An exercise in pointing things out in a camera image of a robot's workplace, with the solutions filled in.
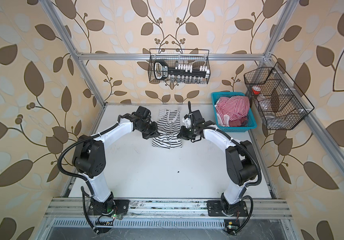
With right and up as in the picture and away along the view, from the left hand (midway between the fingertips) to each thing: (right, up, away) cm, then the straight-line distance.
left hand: (161, 132), depth 89 cm
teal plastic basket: (+39, +25, +27) cm, 53 cm away
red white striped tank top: (+47, +13, +14) cm, 51 cm away
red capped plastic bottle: (+56, +24, -2) cm, 61 cm away
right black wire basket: (+61, +15, -16) cm, 65 cm away
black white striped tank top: (+3, +2, +18) cm, 18 cm away
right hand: (+10, -3, -1) cm, 10 cm away
